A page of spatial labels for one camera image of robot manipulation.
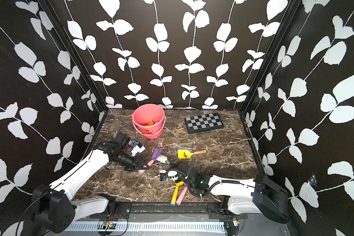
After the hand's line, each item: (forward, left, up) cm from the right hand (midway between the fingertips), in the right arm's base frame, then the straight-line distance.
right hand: (170, 160), depth 79 cm
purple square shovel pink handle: (+5, +10, -3) cm, 11 cm away
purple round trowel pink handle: (-16, -6, -10) cm, 20 cm away
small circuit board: (-29, +30, -12) cm, 44 cm away
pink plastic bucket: (+37, +20, -9) cm, 43 cm away
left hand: (-5, +11, +3) cm, 13 cm away
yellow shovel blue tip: (-14, -3, -10) cm, 18 cm away
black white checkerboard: (+36, -22, -11) cm, 43 cm away
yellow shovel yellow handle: (+35, +19, -11) cm, 41 cm away
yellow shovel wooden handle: (+11, -9, -12) cm, 18 cm away
